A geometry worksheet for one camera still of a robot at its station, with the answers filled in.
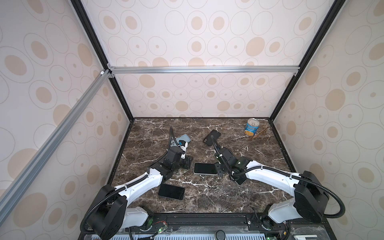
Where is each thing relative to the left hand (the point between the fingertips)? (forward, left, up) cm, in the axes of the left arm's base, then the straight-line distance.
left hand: (195, 156), depth 83 cm
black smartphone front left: (-15, +13, -13) cm, 24 cm away
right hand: (-2, -14, -6) cm, 15 cm away
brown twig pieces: (+29, -50, -15) cm, 60 cm away
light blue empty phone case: (+24, +8, -15) cm, 29 cm away
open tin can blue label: (+26, -39, -5) cm, 47 cm away
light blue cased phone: (0, -6, -15) cm, 16 cm away
